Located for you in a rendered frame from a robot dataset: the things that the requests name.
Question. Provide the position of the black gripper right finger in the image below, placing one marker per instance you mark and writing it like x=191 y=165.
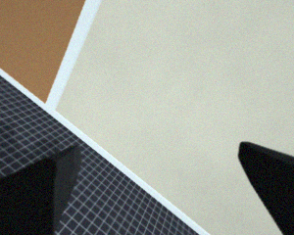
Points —
x=271 y=174

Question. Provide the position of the black work mat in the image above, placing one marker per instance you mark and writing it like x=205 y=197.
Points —
x=104 y=200

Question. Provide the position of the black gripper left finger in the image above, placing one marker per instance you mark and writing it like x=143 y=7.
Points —
x=33 y=199

